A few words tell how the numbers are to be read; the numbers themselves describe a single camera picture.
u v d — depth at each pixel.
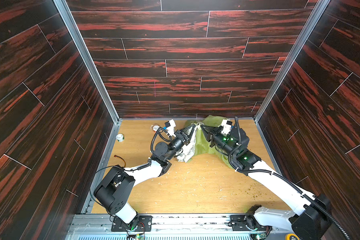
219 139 0.62
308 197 0.41
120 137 1.07
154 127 1.11
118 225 0.72
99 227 0.73
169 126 0.70
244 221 0.68
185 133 0.66
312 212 0.38
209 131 0.62
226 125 0.66
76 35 0.75
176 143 0.66
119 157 0.98
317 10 0.67
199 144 0.86
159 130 0.61
